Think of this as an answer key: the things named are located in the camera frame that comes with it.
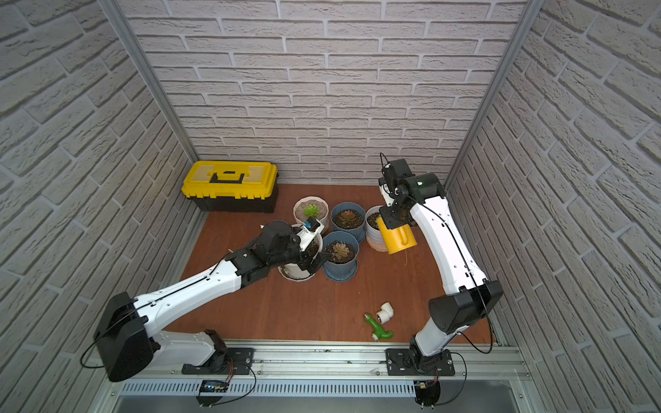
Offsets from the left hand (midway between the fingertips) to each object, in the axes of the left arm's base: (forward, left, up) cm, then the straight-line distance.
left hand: (316, 236), depth 79 cm
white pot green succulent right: (+8, -21, -12) cm, 25 cm away
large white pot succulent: (-5, +9, -15) cm, 18 cm away
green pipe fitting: (-24, -19, -18) cm, 36 cm away
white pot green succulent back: (+18, +3, -7) cm, 20 cm away
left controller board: (-37, +30, -23) cm, 53 cm away
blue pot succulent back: (+14, -11, -9) cm, 20 cm away
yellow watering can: (-3, -25, +3) cm, 25 cm away
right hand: (+2, -26, +7) cm, 27 cm away
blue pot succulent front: (-5, -8, -10) cm, 14 cm away
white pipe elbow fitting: (-18, -23, -17) cm, 34 cm away
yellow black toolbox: (+26, +34, -4) cm, 43 cm away
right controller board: (-39, -32, -20) cm, 54 cm away
